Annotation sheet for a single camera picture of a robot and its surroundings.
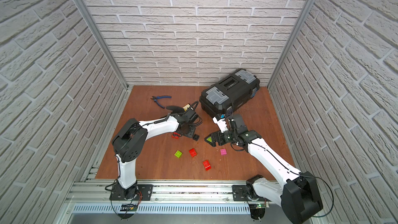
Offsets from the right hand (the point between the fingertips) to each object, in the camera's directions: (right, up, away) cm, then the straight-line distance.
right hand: (213, 137), depth 80 cm
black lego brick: (-10, -3, +12) cm, 16 cm away
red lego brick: (-12, -11, +8) cm, 18 cm away
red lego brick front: (-4, -15, +1) cm, 16 cm away
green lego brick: (-20, -11, +5) cm, 23 cm away
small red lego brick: (-22, -2, +13) cm, 25 cm away
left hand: (-12, 0, +15) cm, 19 cm away
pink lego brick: (+6, -10, +6) cm, 13 cm away
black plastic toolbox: (+14, +26, +16) cm, 33 cm away
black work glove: (-24, +13, +24) cm, 36 cm away
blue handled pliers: (-41, +21, +31) cm, 56 cm away
